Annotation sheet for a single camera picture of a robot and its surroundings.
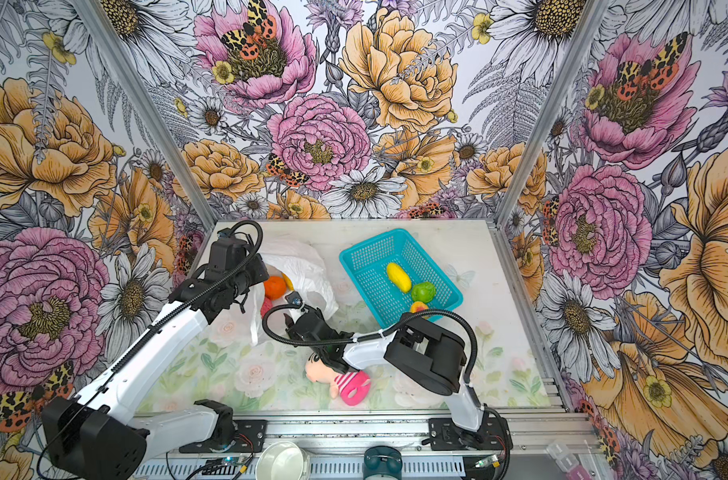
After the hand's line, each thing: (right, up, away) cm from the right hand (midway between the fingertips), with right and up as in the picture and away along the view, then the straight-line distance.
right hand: (292, 318), depth 86 cm
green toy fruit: (+38, +7, +8) cm, 40 cm away
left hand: (-7, +13, -6) cm, 16 cm away
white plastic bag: (+4, +14, -1) cm, 15 cm away
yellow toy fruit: (+31, +10, +13) cm, 35 cm away
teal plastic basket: (+20, +15, +20) cm, 32 cm away
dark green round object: (+25, -25, -22) cm, 42 cm away
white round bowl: (+2, -30, -15) cm, 33 cm away
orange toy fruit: (-8, +8, +8) cm, 13 cm away
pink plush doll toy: (+18, -14, -11) cm, 25 cm away
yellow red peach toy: (+36, +2, +5) cm, 37 cm away
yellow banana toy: (-5, +9, +13) cm, 17 cm away
